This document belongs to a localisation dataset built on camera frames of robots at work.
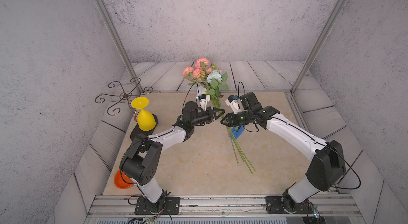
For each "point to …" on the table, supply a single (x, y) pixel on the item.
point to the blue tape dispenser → (237, 131)
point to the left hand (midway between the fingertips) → (227, 113)
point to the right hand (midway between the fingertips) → (223, 121)
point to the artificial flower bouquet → (202, 74)
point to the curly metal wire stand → (127, 95)
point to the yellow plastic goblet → (146, 120)
